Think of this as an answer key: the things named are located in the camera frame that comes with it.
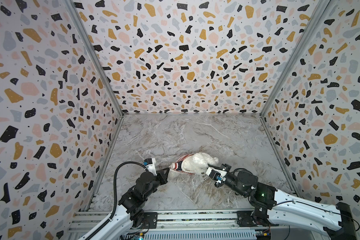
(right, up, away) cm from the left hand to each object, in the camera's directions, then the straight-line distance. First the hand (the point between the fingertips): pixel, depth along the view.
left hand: (172, 167), depth 79 cm
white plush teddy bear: (+12, +4, -11) cm, 17 cm away
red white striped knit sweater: (+3, +2, -5) cm, 7 cm away
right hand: (+18, +6, -12) cm, 22 cm away
